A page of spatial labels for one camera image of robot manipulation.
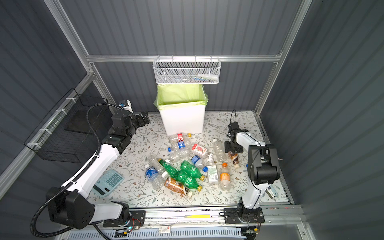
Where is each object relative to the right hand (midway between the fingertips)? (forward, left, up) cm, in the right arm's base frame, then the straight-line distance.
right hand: (234, 150), depth 96 cm
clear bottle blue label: (-18, +49, +3) cm, 53 cm away
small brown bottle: (-5, +2, +2) cm, 6 cm away
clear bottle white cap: (-3, +10, +4) cm, 12 cm away
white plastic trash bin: (+13, +35, +15) cm, 40 cm away
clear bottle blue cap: (+1, +35, +2) cm, 35 cm away
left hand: (+6, +55, +30) cm, 63 cm away
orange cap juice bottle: (-19, +9, +2) cm, 21 cm away
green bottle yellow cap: (-15, +39, +5) cm, 42 cm away
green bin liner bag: (+32, +36, +20) cm, 52 cm away
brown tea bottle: (-24, +35, +3) cm, 42 cm away
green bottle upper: (-14, +28, +1) cm, 32 cm away
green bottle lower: (-22, +29, +3) cm, 36 cm away
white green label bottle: (-15, +16, +2) cm, 22 cm away
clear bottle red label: (+8, +36, +4) cm, 37 cm away
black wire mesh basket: (-1, +85, +29) cm, 90 cm away
